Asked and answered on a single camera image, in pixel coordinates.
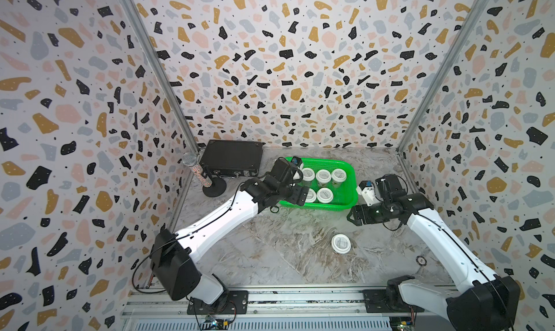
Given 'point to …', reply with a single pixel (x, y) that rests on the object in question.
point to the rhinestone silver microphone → (189, 159)
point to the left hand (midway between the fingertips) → (299, 186)
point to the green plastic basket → (332, 183)
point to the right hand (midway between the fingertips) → (357, 215)
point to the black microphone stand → (217, 188)
